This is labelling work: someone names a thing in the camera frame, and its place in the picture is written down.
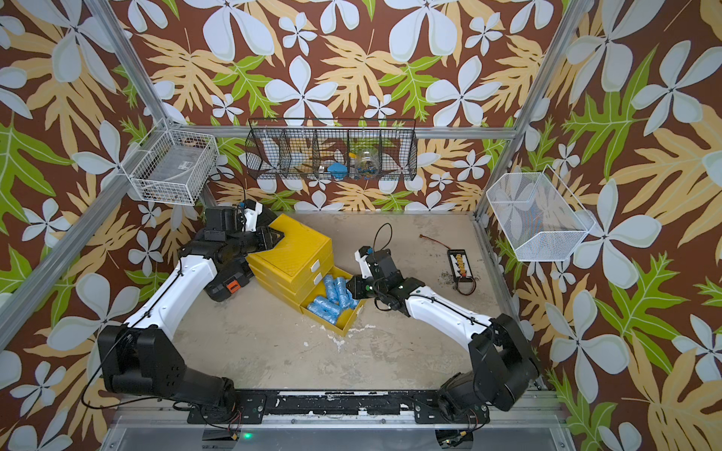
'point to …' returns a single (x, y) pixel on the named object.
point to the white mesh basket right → (539, 218)
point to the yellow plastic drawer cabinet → (290, 270)
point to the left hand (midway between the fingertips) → (281, 231)
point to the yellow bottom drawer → (346, 318)
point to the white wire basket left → (172, 166)
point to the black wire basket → (368, 149)
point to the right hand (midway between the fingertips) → (345, 283)
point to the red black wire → (425, 237)
